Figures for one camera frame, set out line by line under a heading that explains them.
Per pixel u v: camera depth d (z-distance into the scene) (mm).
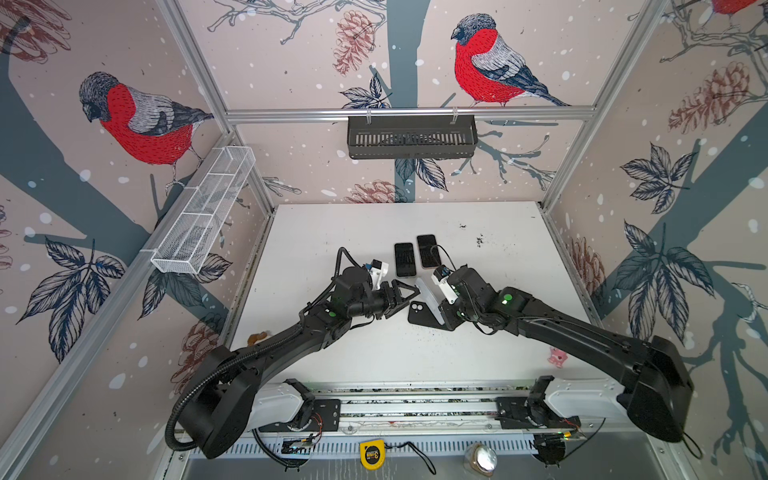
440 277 716
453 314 696
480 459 592
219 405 407
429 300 837
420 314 919
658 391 388
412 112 952
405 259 1055
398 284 714
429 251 1070
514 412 732
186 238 721
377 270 761
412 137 1039
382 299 703
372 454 669
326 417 733
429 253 1065
